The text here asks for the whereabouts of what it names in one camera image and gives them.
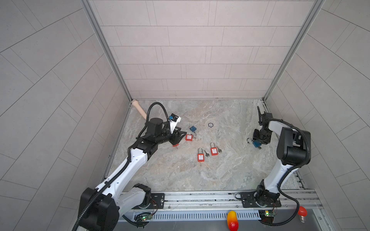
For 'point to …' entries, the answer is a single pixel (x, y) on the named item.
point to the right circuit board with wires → (267, 216)
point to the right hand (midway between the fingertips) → (256, 138)
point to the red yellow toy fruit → (232, 222)
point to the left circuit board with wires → (143, 217)
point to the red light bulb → (302, 212)
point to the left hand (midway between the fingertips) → (185, 130)
